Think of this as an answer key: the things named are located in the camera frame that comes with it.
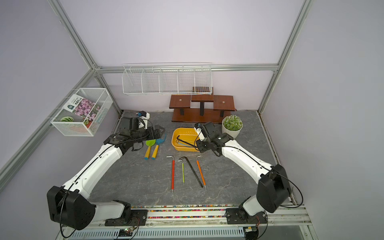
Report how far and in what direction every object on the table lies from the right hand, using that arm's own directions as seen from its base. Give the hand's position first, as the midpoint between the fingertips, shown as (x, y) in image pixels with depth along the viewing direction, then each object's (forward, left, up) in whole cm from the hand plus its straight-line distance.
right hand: (200, 141), depth 84 cm
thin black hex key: (+9, +10, -15) cm, 21 cm away
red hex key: (-12, +17, -16) cm, 26 cm away
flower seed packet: (+9, +60, +19) cm, 63 cm away
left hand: (+2, +23, +7) cm, 24 cm away
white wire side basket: (-2, +57, +17) cm, 59 cm away
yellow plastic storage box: (+11, +10, -15) cm, 21 cm away
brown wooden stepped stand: (+34, -1, -7) cm, 35 cm away
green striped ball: (+2, +64, +18) cm, 67 cm away
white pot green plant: (+14, -21, -3) cm, 25 cm away
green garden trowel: (+9, +35, -16) cm, 39 cm away
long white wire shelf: (+42, +22, +14) cm, 49 cm away
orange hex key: (-12, 0, -15) cm, 20 cm away
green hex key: (-11, +11, -15) cm, 21 cm away
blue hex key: (+7, +12, -14) cm, 20 cm away
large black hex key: (-2, +10, -15) cm, 18 cm away
